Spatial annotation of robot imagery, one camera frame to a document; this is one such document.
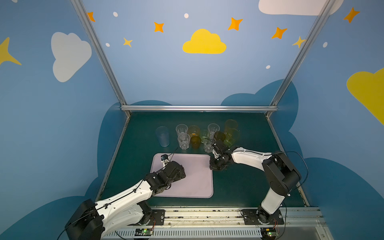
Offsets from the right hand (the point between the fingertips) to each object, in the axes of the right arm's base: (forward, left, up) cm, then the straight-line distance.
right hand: (211, 166), depth 91 cm
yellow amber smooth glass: (+25, +12, +4) cm, 28 cm away
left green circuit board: (-35, +33, 0) cm, 49 cm away
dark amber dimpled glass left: (+17, +11, +2) cm, 20 cm away
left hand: (-7, +18, +6) cm, 20 cm away
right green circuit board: (-32, -27, -2) cm, 42 cm away
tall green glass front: (+23, -14, -4) cm, 27 cm away
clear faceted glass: (+27, +22, +3) cm, 35 cm away
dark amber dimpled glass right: (+21, -6, +4) cm, 22 cm away
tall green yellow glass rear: (+25, -13, +8) cm, 29 cm away
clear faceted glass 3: (+16, +2, +2) cm, 17 cm away
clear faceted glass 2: (+17, +19, +3) cm, 26 cm away
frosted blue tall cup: (+17, +33, +7) cm, 38 cm away
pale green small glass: (+22, +5, +2) cm, 23 cm away
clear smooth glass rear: (+28, -1, +3) cm, 29 cm away
